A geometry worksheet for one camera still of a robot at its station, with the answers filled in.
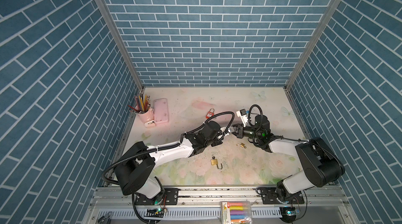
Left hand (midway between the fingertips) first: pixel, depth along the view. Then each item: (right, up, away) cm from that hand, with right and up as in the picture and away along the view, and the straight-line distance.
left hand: (222, 129), depth 84 cm
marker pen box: (+5, -34, -16) cm, 38 cm away
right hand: (+2, 0, -1) cm, 2 cm away
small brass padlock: (+13, -11, +7) cm, 18 cm away
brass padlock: (-4, -18, +1) cm, 19 cm away
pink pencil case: (-40, +8, +20) cm, 45 cm away
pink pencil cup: (-47, +4, +15) cm, 49 cm away
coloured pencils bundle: (-48, +14, +12) cm, 51 cm away
